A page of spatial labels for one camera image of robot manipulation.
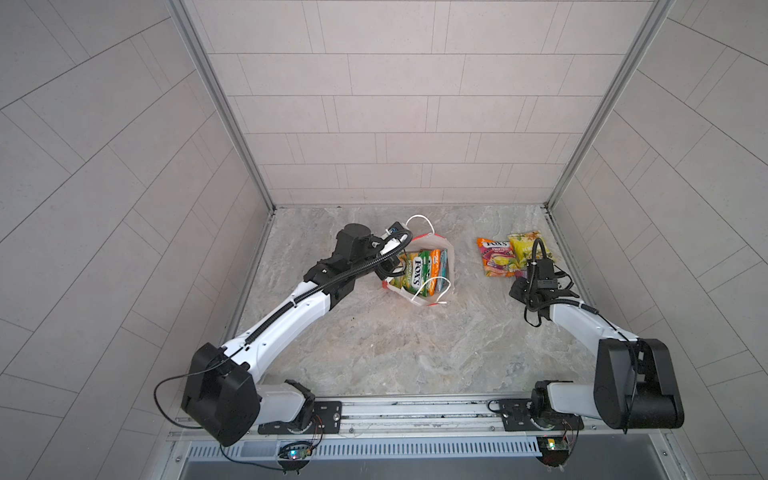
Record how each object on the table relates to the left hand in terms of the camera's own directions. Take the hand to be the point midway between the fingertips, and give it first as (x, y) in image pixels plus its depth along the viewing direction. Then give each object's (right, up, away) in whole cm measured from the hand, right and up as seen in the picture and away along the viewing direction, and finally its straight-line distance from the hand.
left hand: (406, 243), depth 76 cm
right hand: (+35, -14, +16) cm, 40 cm away
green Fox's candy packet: (+5, -9, +10) cm, 14 cm away
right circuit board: (+34, -47, -8) cm, 59 cm away
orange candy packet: (+8, -8, +9) cm, 15 cm away
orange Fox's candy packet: (+31, -6, +23) cm, 39 cm away
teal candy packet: (+11, -12, +9) cm, 18 cm away
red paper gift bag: (-1, -13, +13) cm, 19 cm away
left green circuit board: (-25, -45, -11) cm, 53 cm away
